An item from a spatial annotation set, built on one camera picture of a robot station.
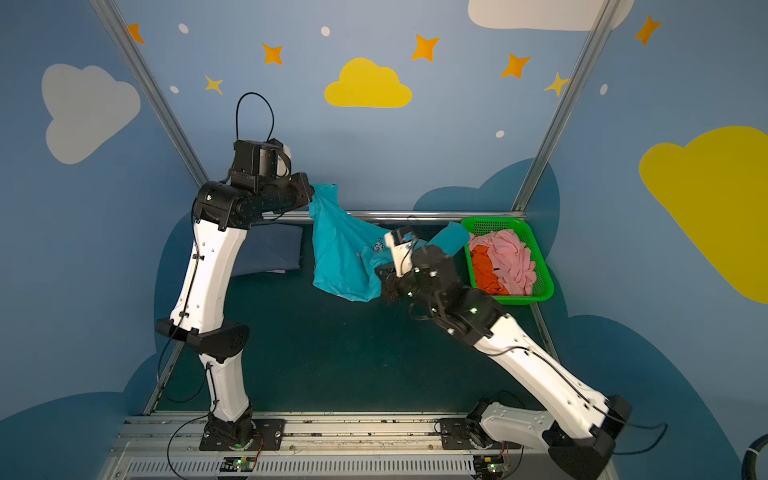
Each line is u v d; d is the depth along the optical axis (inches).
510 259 41.1
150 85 31.5
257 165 19.8
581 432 14.9
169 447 26.1
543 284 37.9
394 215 69.3
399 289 22.4
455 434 29.5
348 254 29.6
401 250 22.4
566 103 33.3
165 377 34.6
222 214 17.7
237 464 27.8
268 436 29.4
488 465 28.1
